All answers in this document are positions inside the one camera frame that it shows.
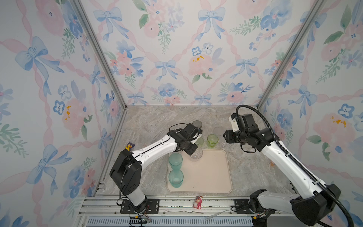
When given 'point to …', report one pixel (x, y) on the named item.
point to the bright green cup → (212, 139)
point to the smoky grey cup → (197, 124)
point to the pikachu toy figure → (129, 145)
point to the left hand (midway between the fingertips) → (193, 146)
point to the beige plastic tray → (211, 173)
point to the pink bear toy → (198, 204)
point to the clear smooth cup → (196, 154)
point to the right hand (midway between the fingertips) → (226, 134)
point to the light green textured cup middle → (199, 142)
